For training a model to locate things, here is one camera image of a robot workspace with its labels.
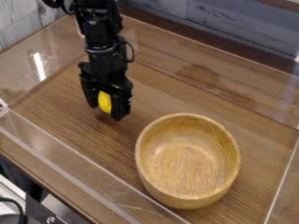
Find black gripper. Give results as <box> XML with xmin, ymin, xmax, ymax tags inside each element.
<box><xmin>76</xmin><ymin>46</ymin><xmax>135</xmax><ymax>122</ymax></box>

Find clear acrylic tray wall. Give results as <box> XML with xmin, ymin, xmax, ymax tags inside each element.
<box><xmin>0</xmin><ymin>17</ymin><xmax>299</xmax><ymax>224</ymax></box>

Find black cable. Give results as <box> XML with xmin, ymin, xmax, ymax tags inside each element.
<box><xmin>0</xmin><ymin>197</ymin><xmax>28</xmax><ymax>224</ymax></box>

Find black metal bracket with bolt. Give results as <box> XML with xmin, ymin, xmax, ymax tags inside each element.
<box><xmin>23</xmin><ymin>192</ymin><xmax>86</xmax><ymax>224</ymax></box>

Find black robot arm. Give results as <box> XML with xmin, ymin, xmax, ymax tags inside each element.
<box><xmin>42</xmin><ymin>0</ymin><xmax>136</xmax><ymax>121</ymax></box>

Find yellow lemon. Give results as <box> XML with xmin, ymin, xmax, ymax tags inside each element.
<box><xmin>98</xmin><ymin>91</ymin><xmax>112</xmax><ymax>114</ymax></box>

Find brown wooden bowl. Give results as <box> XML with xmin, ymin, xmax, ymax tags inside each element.
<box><xmin>135</xmin><ymin>113</ymin><xmax>240</xmax><ymax>210</ymax></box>

